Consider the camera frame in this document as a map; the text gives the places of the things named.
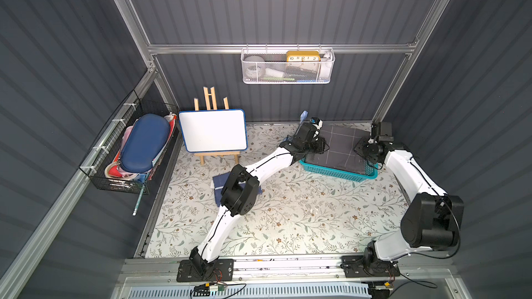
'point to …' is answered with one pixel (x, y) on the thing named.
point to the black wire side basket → (102, 165)
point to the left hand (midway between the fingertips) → (331, 144)
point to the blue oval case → (143, 142)
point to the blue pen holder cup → (303, 115)
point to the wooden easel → (202, 156)
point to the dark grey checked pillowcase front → (340, 142)
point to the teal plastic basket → (371, 171)
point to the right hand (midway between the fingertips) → (365, 148)
